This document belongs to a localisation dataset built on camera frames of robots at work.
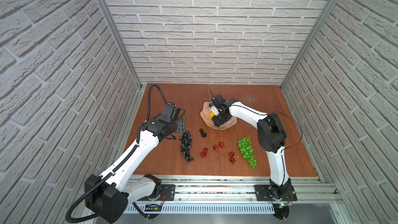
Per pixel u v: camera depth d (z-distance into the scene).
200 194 0.76
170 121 0.58
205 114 0.99
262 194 0.73
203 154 0.84
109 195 0.37
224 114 0.73
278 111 1.07
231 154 0.85
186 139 0.87
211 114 0.97
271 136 0.54
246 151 0.84
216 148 0.87
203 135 0.92
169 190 0.74
